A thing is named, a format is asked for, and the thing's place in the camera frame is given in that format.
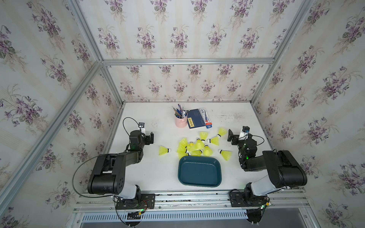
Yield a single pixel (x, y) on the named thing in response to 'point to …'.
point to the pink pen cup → (181, 123)
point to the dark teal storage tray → (199, 171)
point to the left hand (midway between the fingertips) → (146, 132)
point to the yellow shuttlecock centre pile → (199, 145)
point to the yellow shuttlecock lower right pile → (207, 151)
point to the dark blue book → (195, 119)
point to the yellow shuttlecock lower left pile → (182, 154)
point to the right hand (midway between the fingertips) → (239, 130)
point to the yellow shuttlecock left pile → (183, 145)
